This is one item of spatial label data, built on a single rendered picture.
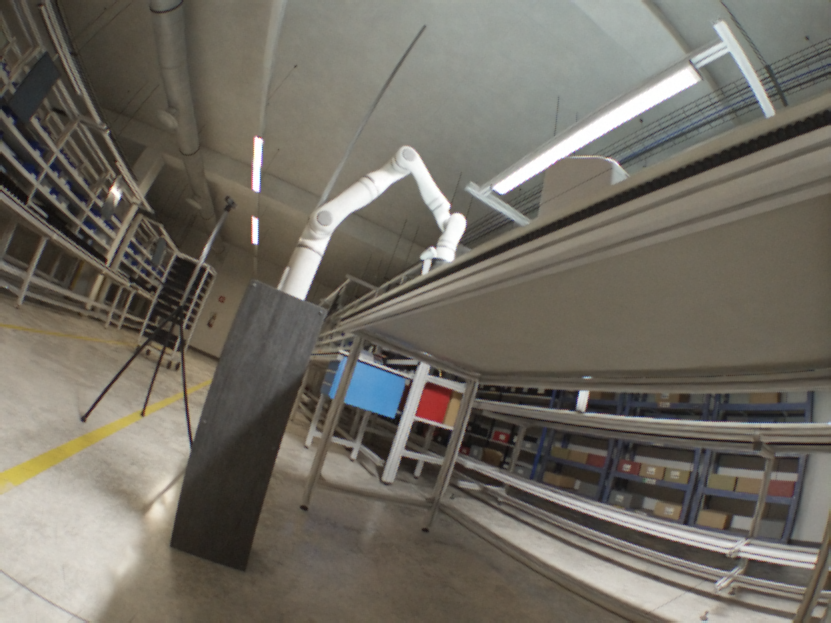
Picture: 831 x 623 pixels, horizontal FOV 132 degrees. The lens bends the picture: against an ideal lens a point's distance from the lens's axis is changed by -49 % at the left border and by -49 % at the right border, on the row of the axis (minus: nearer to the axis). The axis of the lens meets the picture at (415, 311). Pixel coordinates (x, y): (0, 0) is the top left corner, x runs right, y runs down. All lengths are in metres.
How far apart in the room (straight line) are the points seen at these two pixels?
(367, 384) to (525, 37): 3.31
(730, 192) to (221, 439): 1.14
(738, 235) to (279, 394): 1.06
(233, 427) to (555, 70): 3.61
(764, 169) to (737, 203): 0.05
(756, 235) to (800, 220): 0.08
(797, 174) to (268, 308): 1.09
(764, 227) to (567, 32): 3.07
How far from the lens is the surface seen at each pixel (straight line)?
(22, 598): 0.93
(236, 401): 1.04
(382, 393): 2.93
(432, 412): 3.17
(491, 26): 3.56
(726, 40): 1.45
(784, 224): 0.58
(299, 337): 1.03
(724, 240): 0.59
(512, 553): 1.64
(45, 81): 3.83
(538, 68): 3.72
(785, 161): 0.44
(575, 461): 5.27
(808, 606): 1.16
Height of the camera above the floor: 0.65
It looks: 15 degrees up
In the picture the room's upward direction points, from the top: 18 degrees clockwise
